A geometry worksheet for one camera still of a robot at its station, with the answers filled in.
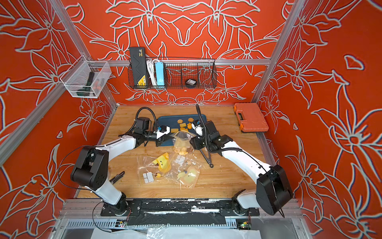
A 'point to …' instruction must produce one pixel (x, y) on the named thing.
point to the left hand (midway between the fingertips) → (172, 135)
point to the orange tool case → (250, 117)
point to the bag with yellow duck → (150, 168)
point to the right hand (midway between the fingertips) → (191, 139)
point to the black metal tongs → (209, 161)
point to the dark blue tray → (178, 122)
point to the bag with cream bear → (181, 142)
